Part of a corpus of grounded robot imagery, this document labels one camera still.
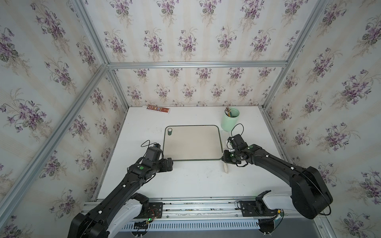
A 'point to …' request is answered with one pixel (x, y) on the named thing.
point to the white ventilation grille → (196, 225)
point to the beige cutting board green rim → (192, 143)
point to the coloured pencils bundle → (227, 111)
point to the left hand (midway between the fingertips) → (168, 164)
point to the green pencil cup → (229, 124)
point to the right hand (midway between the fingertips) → (224, 158)
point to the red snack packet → (155, 108)
